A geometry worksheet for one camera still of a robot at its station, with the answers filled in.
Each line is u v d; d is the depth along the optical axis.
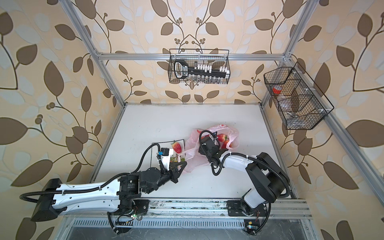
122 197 0.52
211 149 0.69
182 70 0.85
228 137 0.97
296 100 0.79
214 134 0.80
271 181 0.44
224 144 0.96
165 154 0.60
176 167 0.60
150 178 0.51
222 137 0.96
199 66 0.82
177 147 0.91
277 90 0.88
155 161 0.67
